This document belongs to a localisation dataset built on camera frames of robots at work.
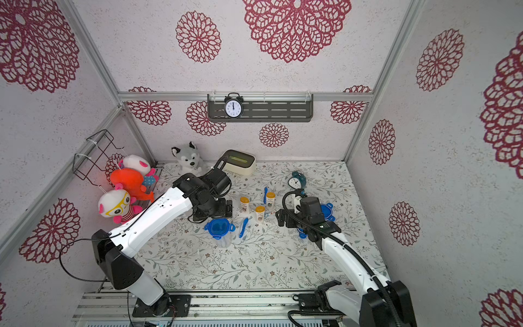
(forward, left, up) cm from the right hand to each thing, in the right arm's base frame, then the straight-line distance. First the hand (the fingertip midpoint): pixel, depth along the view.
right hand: (285, 211), depth 84 cm
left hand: (-6, +25, +5) cm, 27 cm away
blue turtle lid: (-4, -8, -14) cm, 17 cm away
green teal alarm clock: (+23, -8, -9) cm, 26 cm away
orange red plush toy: (+10, +67, +6) cm, 68 cm away
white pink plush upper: (+21, +68, +7) cm, 72 cm away
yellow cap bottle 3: (+10, +6, -8) cm, 14 cm away
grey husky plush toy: (+25, +45, +3) cm, 52 cm away
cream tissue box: (+36, +24, -7) cm, 44 cm away
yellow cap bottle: (+7, +18, -3) cm, 19 cm away
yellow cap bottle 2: (+2, +11, -3) cm, 11 cm away
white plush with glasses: (-2, +67, +8) cm, 68 cm away
